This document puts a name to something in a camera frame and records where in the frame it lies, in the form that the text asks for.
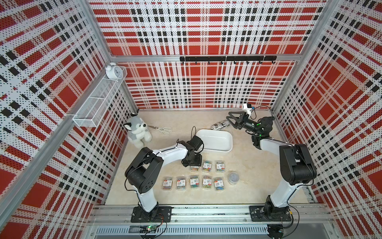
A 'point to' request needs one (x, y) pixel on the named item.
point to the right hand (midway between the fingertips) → (230, 115)
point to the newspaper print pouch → (220, 125)
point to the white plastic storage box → (216, 140)
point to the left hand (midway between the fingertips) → (198, 163)
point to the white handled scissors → (164, 130)
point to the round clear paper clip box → (233, 178)
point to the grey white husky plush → (137, 132)
